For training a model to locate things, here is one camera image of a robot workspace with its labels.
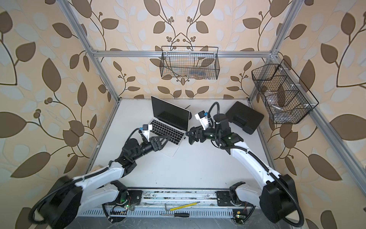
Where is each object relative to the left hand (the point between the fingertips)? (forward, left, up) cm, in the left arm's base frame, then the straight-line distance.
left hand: (166, 137), depth 75 cm
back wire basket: (+49, -11, +15) cm, 53 cm away
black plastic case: (+25, -53, -14) cm, 60 cm away
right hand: (+2, -12, +1) cm, 13 cm away
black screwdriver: (-32, -7, -19) cm, 38 cm away
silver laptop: (+27, +3, -21) cm, 35 cm away
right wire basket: (+15, -63, +15) cm, 67 cm away
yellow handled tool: (-29, -8, -21) cm, 37 cm away
